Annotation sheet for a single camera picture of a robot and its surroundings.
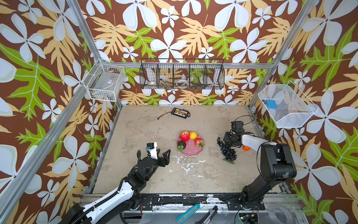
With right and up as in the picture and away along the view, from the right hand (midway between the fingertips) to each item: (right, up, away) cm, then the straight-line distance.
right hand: (227, 137), depth 98 cm
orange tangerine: (-3, -1, -33) cm, 34 cm away
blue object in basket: (+24, +23, -12) cm, 35 cm away
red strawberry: (-21, -3, -6) cm, 22 cm away
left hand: (-43, -4, -17) cm, 46 cm away
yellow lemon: (-25, +2, -2) cm, 25 cm away
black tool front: (-21, -38, -29) cm, 52 cm away
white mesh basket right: (+31, +22, -16) cm, 41 cm away
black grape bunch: (-2, -9, -10) cm, 14 cm away
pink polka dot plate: (-26, -7, -4) cm, 28 cm away
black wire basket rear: (-33, +45, 0) cm, 56 cm away
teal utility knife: (-30, -36, -27) cm, 54 cm away
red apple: (-31, +1, -5) cm, 31 cm away
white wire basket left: (-82, +36, -12) cm, 90 cm away
